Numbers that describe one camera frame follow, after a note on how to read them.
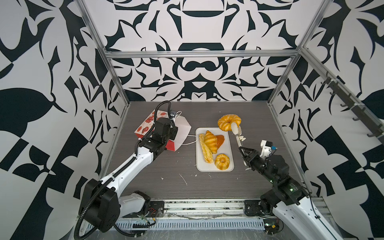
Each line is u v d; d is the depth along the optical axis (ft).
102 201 1.31
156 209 2.40
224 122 2.94
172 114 2.26
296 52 3.00
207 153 2.94
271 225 2.33
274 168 1.78
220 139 3.15
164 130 2.03
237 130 2.65
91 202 1.21
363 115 1.81
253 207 2.43
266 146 2.21
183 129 3.16
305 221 1.63
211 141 2.97
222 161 2.86
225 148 3.12
